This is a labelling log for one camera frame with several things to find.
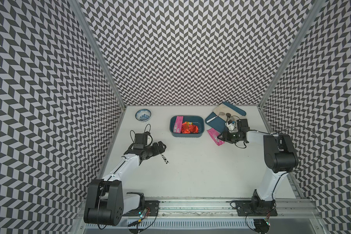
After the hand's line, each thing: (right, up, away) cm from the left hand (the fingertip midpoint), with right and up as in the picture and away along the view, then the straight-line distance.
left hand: (160, 149), depth 88 cm
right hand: (+39, +5, +11) cm, 41 cm away
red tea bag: (+15, +11, +11) cm, 22 cm away
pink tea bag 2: (+35, +8, +11) cm, 38 cm away
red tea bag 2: (+21, +12, +13) cm, 27 cm away
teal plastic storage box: (+26, +18, +18) cm, 36 cm away
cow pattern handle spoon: (+3, -7, +1) cm, 8 cm away
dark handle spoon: (+49, +22, +24) cm, 59 cm away
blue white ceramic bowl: (-17, +21, +24) cm, 36 cm away
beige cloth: (+47, +23, +24) cm, 58 cm away
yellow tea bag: (+18, +15, +15) cm, 28 cm away
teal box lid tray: (+39, +16, +19) cm, 46 cm away
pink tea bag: (+11, +15, +13) cm, 22 cm away
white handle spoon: (+44, +23, +24) cm, 55 cm away
